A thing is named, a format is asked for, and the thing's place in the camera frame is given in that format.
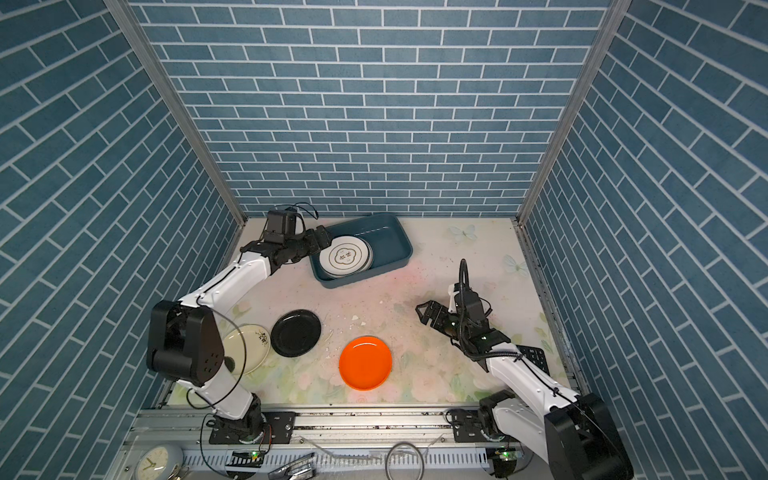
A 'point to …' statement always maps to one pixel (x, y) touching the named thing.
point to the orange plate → (365, 363)
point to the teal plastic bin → (389, 242)
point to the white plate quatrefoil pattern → (346, 256)
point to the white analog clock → (157, 462)
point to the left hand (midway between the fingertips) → (324, 239)
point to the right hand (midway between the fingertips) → (423, 310)
